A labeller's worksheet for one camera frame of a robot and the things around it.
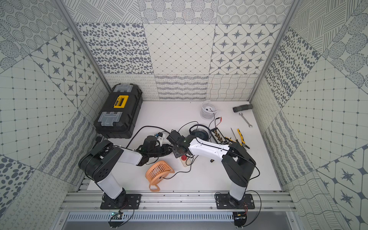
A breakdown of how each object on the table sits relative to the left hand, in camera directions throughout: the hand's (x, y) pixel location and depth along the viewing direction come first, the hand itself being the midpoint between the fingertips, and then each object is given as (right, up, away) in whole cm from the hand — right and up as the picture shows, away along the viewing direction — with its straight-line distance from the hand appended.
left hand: (172, 145), depth 92 cm
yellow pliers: (+48, +2, +4) cm, 48 cm away
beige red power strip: (+9, -9, -7) cm, 14 cm away
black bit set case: (+32, +4, +6) cm, 33 cm away
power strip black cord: (-11, +10, +12) cm, 19 cm away
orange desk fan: (-6, -9, -20) cm, 23 cm away
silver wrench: (+57, +12, +15) cm, 60 cm away
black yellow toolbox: (-34, +19, -4) cm, 39 cm away
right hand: (+6, -2, -4) cm, 8 cm away
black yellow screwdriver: (+25, -9, -4) cm, 27 cm away
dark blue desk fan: (+19, +9, +6) cm, 22 cm away
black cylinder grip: (+54, +26, +20) cm, 63 cm away
